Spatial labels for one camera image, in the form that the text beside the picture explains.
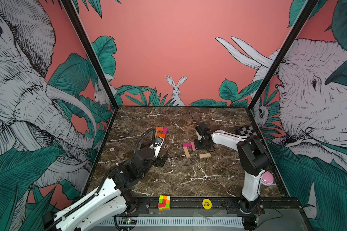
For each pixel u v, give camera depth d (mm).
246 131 1016
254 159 509
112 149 881
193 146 938
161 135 1022
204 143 838
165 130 1043
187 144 964
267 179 827
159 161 637
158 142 603
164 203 707
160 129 1051
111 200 596
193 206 749
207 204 748
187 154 925
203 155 929
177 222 702
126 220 700
